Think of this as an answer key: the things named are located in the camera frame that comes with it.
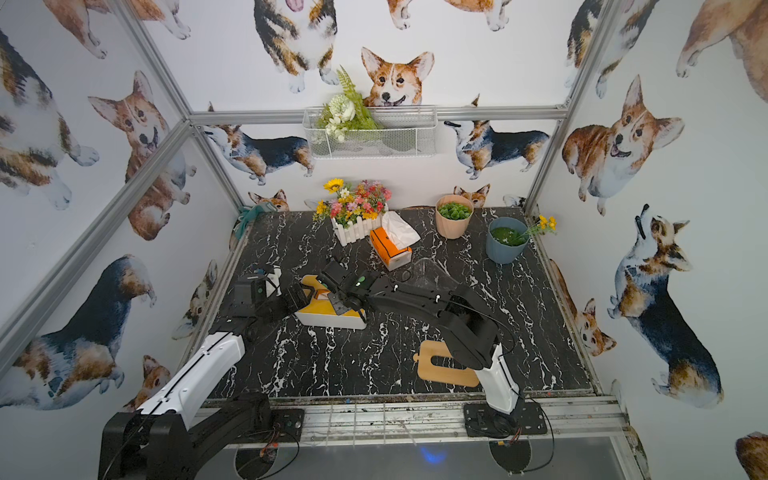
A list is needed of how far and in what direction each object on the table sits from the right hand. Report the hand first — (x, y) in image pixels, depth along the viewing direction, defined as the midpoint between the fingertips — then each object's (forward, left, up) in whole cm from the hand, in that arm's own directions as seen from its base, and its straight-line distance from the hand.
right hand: (349, 283), depth 88 cm
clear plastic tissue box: (+9, -23, -9) cm, 26 cm away
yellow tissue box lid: (-7, +7, -1) cm, 10 cm away
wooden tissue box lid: (-22, -27, -13) cm, 37 cm away
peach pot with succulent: (+26, -33, +1) cm, 42 cm away
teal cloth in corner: (+38, +47, -9) cm, 61 cm away
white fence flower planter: (+26, 0, +4) cm, 27 cm away
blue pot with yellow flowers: (+20, -52, -5) cm, 56 cm away
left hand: (-2, +13, +2) cm, 13 cm away
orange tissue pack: (+18, -12, -3) cm, 22 cm away
